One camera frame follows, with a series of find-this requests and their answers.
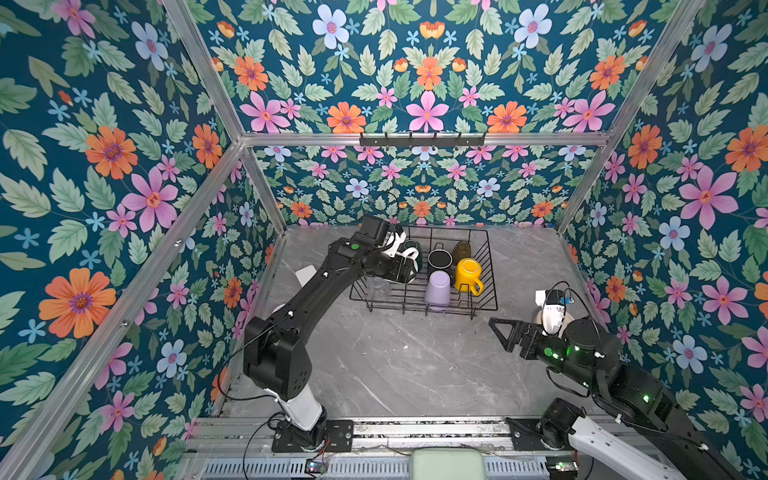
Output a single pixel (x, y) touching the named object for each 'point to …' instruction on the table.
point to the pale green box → (446, 463)
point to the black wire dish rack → (409, 298)
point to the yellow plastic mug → (468, 275)
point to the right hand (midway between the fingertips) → (499, 323)
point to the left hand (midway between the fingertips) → (409, 263)
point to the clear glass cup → (377, 288)
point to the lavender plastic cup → (438, 291)
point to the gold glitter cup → (461, 250)
